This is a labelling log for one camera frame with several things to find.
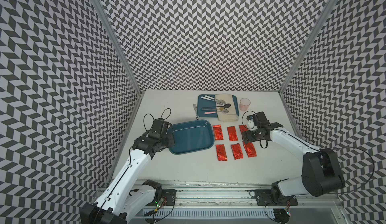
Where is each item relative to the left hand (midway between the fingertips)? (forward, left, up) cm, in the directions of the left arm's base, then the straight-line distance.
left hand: (170, 141), depth 78 cm
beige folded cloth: (+25, -37, -13) cm, 47 cm away
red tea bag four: (+14, -44, -12) cm, 48 cm away
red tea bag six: (-1, -28, -12) cm, 31 cm away
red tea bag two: (+10, -37, -14) cm, 41 cm away
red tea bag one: (+12, -27, -13) cm, 33 cm away
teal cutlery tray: (+34, -20, -12) cm, 41 cm away
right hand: (+6, -46, -9) cm, 48 cm away
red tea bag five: (+1, -46, -13) cm, 47 cm away
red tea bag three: (-1, -37, -12) cm, 39 cm away
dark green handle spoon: (+31, -34, -10) cm, 48 cm away
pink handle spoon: (+30, -33, -14) cm, 47 cm away
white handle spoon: (+45, -22, -17) cm, 53 cm away
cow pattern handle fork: (+34, -12, -15) cm, 39 cm away
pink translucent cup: (+31, -47, -7) cm, 57 cm away
